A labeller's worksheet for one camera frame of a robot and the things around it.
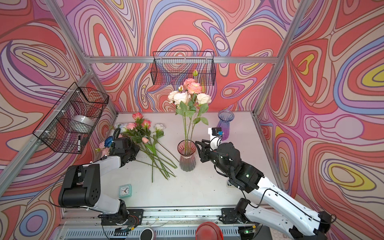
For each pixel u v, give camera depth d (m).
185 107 0.66
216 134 0.54
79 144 0.72
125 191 0.80
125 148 0.76
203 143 0.59
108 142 0.93
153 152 0.93
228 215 0.74
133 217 0.72
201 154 0.59
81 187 0.45
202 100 0.67
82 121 0.72
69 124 0.70
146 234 0.65
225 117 0.93
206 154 0.57
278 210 0.43
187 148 0.81
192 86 0.68
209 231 0.69
